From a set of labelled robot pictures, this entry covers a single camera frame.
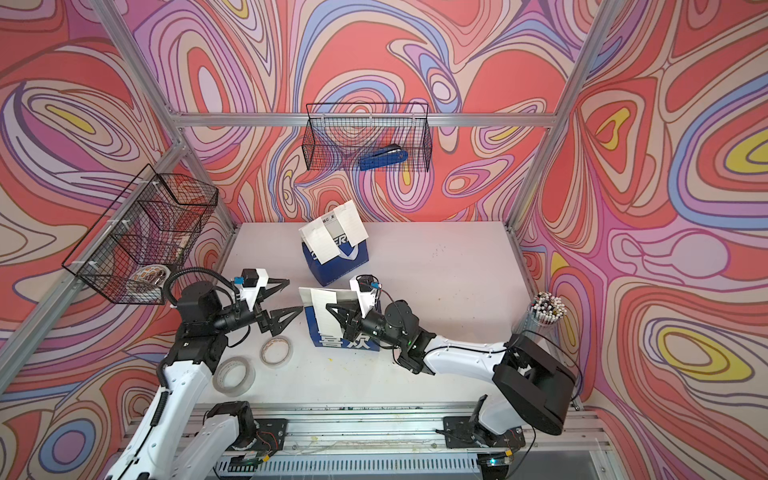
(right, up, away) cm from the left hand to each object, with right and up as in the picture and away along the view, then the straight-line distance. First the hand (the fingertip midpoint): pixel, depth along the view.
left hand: (295, 298), depth 71 cm
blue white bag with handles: (+11, +9, +26) cm, 30 cm away
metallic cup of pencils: (+62, -5, +5) cm, 63 cm away
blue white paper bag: (+7, -13, +11) cm, 19 cm away
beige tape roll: (-11, -19, +17) cm, 27 cm away
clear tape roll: (-20, -23, +10) cm, 32 cm away
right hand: (+8, -4, 0) cm, 9 cm away
